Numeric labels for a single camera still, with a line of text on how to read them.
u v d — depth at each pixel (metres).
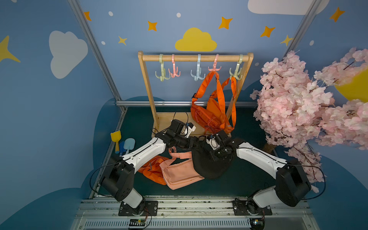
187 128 0.69
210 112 1.03
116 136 1.04
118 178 0.43
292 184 0.43
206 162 0.82
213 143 0.80
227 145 0.64
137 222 0.72
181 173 0.84
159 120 1.12
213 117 1.00
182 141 0.70
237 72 0.73
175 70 0.72
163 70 0.71
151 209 0.74
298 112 0.51
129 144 0.96
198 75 0.73
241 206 0.75
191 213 0.74
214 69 0.74
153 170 0.82
